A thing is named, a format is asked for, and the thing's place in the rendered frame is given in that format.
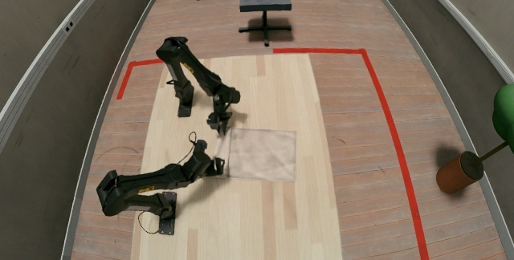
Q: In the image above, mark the beige cloth towel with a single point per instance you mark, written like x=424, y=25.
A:
x=257, y=154

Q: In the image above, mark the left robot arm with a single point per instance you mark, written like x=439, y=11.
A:
x=182, y=85

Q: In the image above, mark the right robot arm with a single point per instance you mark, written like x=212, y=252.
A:
x=163, y=204

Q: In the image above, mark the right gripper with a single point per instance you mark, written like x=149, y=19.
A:
x=211, y=171

